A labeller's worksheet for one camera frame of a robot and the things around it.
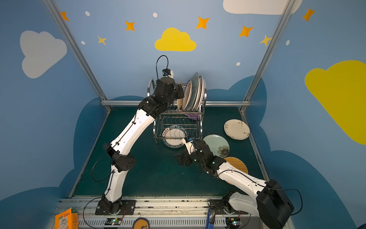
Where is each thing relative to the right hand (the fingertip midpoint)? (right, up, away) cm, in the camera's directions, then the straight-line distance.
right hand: (180, 152), depth 80 cm
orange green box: (-54, -30, -13) cm, 63 cm away
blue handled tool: (+15, -29, -12) cm, 35 cm away
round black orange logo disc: (-20, -34, -9) cm, 40 cm away
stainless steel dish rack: (+2, +20, +31) cm, 37 cm away
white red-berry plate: (+43, +11, +29) cm, 53 cm away
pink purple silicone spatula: (+9, +22, +33) cm, 41 cm away
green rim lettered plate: (-6, +8, +19) cm, 21 cm away
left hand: (+1, +37, -6) cm, 37 cm away
